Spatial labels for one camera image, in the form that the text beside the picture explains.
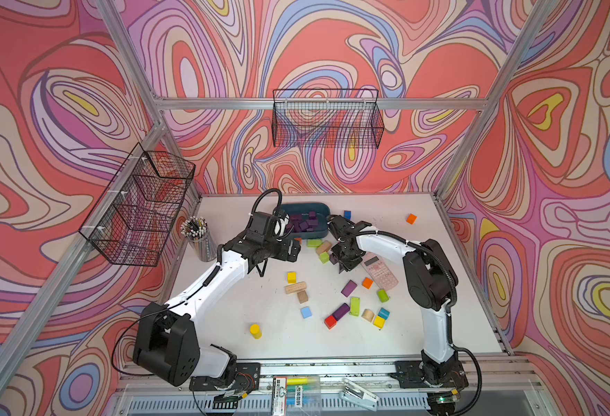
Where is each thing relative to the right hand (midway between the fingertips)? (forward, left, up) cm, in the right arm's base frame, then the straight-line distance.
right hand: (339, 267), depth 96 cm
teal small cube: (-18, -13, 0) cm, 22 cm away
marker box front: (-40, +16, +1) cm, 43 cm away
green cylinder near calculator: (-12, -14, 0) cm, 18 cm away
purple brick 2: (-9, -2, -1) cm, 9 cm away
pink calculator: (-3, -14, +1) cm, 14 cm away
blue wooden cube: (+25, -6, +1) cm, 26 cm away
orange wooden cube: (+23, -34, 0) cm, 41 cm away
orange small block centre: (-7, -9, 0) cm, 11 cm away
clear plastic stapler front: (-40, -1, +1) cm, 40 cm away
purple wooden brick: (+21, +9, +1) cm, 23 cm away
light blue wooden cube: (-16, +13, -2) cm, 21 cm away
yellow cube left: (-4, +18, 0) cm, 18 cm away
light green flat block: (+12, +9, -1) cm, 15 cm away
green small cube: (+4, +5, +1) cm, 7 cm away
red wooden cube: (-20, +5, 0) cm, 21 cm away
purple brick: (+18, +13, +3) cm, 22 cm away
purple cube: (+24, +9, +3) cm, 26 cm away
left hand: (0, +17, +16) cm, 23 cm away
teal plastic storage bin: (+22, +11, +2) cm, 25 cm away
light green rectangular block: (-15, -4, 0) cm, 16 cm away
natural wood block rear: (+8, +5, +2) cm, 10 cm away
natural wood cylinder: (-18, -8, 0) cm, 20 cm away
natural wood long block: (-8, +17, 0) cm, 18 cm away
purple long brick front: (-17, +1, +1) cm, 17 cm away
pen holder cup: (+6, +49, +18) cm, 53 cm away
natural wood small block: (-11, +14, 0) cm, 18 cm away
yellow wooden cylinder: (-23, +29, +4) cm, 37 cm away
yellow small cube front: (-21, -11, 0) cm, 23 cm away
